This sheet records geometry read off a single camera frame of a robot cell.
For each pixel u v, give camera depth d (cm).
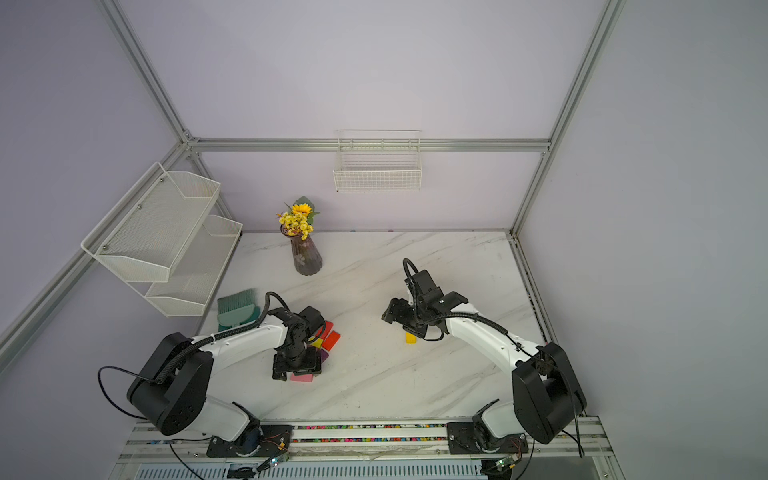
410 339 90
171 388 43
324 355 88
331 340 90
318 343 88
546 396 42
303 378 83
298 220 90
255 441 71
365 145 92
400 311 75
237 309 96
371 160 96
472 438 73
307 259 101
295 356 72
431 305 63
